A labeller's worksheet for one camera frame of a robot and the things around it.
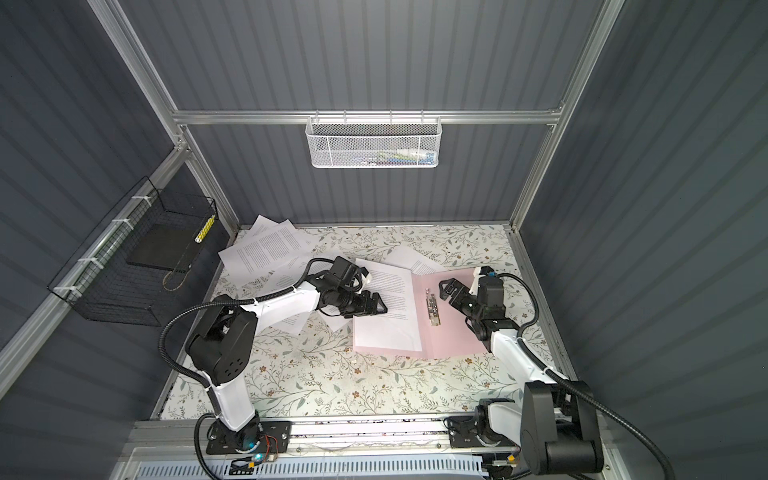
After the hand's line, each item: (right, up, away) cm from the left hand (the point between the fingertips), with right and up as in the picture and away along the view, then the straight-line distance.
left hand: (378, 310), depth 90 cm
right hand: (+23, +6, -2) cm, 23 cm away
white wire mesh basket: (-4, +64, +34) cm, 73 cm away
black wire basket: (-60, +14, -16) cm, 63 cm away
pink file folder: (+21, -8, +6) cm, 23 cm away
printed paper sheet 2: (-38, +17, +23) cm, 47 cm away
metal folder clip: (+17, -1, +7) cm, 19 cm away
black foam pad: (-54, +19, -13) cm, 59 cm away
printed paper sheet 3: (-34, +10, +16) cm, 39 cm away
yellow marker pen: (-48, +22, -10) cm, 53 cm away
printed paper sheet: (+6, -6, 0) cm, 8 cm away
